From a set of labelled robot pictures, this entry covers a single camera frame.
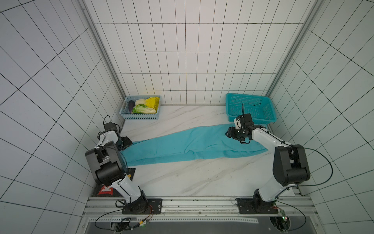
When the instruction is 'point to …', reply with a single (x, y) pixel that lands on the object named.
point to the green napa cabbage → (142, 108)
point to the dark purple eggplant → (131, 104)
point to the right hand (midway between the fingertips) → (223, 133)
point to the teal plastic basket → (259, 106)
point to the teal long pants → (207, 143)
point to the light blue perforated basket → (124, 111)
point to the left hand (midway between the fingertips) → (123, 150)
